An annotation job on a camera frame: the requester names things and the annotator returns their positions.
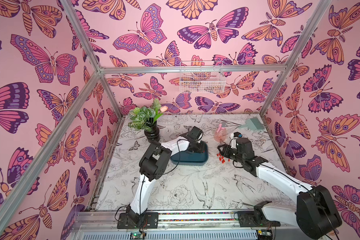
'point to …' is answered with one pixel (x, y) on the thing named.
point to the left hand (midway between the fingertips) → (204, 149)
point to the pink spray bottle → (220, 136)
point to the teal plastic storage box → (187, 158)
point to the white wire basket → (200, 77)
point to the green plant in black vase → (146, 117)
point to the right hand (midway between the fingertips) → (217, 148)
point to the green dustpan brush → (253, 123)
